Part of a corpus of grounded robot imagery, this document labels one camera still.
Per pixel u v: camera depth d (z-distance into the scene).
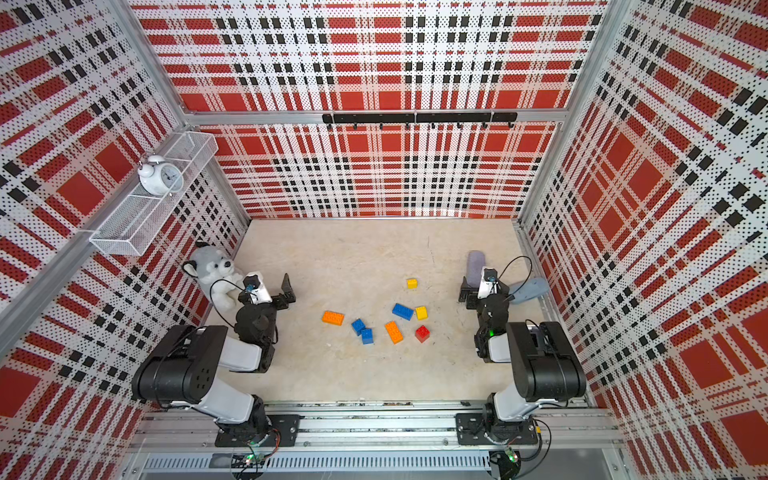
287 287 0.86
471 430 0.72
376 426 0.75
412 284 1.01
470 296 0.82
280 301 0.80
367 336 0.88
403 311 0.95
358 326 0.88
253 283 0.74
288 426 0.74
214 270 0.85
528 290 0.97
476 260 1.07
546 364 0.46
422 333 0.88
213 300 0.93
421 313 0.93
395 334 0.90
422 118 0.89
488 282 0.77
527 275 1.04
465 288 0.84
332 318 0.93
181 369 0.45
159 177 0.70
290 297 0.84
